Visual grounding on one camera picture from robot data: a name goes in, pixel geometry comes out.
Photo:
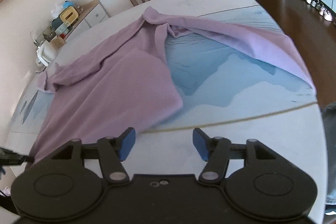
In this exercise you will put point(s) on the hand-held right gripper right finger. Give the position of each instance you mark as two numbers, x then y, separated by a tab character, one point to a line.
199	145

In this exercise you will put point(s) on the blue and white printed tablecloth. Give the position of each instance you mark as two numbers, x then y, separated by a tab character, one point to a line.
210	74

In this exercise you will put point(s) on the dark grey cloth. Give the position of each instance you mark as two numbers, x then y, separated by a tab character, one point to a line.
330	148

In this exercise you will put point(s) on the row of shoes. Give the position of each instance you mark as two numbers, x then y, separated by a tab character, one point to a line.
325	12

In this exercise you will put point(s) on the white plastic jug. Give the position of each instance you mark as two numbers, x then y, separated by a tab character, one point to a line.
47	53

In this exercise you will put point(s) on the yellow tissue box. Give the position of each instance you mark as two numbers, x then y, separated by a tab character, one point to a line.
68	14

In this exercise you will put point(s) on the wooden sideboard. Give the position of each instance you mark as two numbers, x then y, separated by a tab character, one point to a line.
97	14

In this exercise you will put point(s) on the purple sweater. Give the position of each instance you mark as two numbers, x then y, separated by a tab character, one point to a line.
118	87

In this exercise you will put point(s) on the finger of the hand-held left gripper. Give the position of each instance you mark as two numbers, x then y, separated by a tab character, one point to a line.
13	158

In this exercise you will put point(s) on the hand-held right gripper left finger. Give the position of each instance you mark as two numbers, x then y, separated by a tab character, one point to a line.
127	144

